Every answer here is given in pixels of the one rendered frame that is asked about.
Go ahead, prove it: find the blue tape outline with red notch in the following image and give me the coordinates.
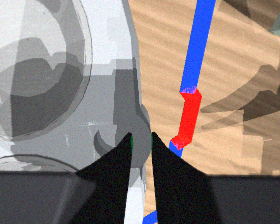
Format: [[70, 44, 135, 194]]
[[142, 0, 216, 224]]

